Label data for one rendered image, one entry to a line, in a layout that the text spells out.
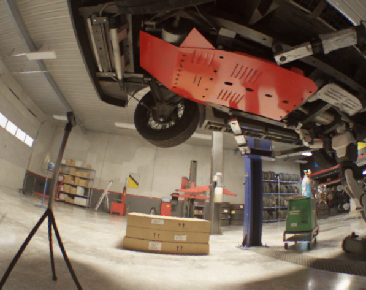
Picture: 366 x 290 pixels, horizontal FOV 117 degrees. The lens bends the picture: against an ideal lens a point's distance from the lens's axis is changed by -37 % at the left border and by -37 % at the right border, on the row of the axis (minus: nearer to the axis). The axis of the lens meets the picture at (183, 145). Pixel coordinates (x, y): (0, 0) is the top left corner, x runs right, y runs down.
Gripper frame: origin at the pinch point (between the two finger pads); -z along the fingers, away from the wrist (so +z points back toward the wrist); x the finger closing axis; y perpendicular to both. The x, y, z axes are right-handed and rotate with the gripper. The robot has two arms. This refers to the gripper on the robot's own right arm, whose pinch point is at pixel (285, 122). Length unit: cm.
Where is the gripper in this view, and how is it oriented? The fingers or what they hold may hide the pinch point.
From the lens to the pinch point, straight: 227.4
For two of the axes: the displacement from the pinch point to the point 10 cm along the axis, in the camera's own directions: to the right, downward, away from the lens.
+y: 1.7, -3.5, -9.2
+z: 9.8, 1.3, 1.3
